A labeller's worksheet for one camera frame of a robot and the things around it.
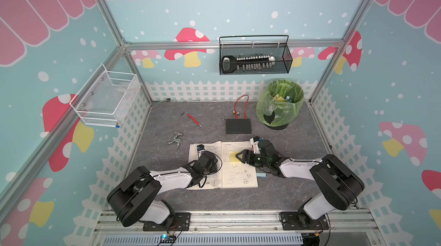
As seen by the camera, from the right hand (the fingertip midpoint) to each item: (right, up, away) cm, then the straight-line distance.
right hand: (239, 156), depth 89 cm
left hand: (-13, -5, +2) cm, 14 cm away
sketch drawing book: (-3, -8, -2) cm, 9 cm away
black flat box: (+2, +15, +17) cm, 23 cm away
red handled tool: (-29, +19, +23) cm, 42 cm away
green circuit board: (-33, -31, -17) cm, 48 cm away
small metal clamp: (-37, +11, +13) cm, 41 cm away
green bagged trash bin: (+19, +27, -2) cm, 33 cm away
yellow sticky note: (-4, -1, +2) cm, 4 cm away
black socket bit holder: (-5, +49, 0) cm, 49 cm away
